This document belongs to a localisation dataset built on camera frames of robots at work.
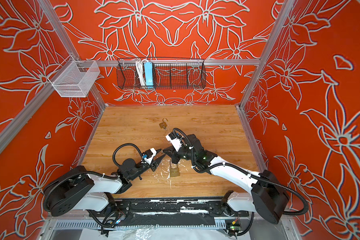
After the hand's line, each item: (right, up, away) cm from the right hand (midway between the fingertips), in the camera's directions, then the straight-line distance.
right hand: (161, 151), depth 74 cm
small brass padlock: (-2, +12, +33) cm, 35 cm away
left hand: (0, -1, +4) cm, 4 cm away
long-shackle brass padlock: (+6, -14, +11) cm, 19 cm away
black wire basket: (+7, +47, +23) cm, 53 cm away
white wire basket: (-57, +42, +18) cm, 73 cm away
